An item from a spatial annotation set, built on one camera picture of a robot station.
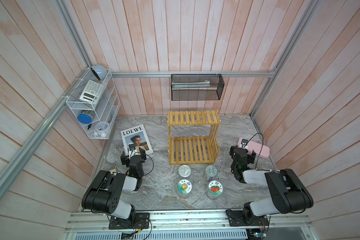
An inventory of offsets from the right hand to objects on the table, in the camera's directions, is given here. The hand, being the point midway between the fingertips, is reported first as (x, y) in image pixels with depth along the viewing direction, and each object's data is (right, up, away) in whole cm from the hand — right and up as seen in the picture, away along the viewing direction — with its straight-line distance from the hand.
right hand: (244, 146), depth 91 cm
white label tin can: (-38, -13, -7) cm, 41 cm away
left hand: (-70, -2, 0) cm, 70 cm away
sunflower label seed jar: (-38, -20, -15) cm, 46 cm away
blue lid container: (-91, +17, -14) cm, 93 cm away
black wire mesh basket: (-33, +36, -3) cm, 49 cm away
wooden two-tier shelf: (-31, -3, +7) cm, 31 cm away
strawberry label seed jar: (-23, -20, -16) cm, 35 cm away
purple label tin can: (-23, -14, -9) cm, 28 cm away
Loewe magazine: (-70, +6, +13) cm, 72 cm away
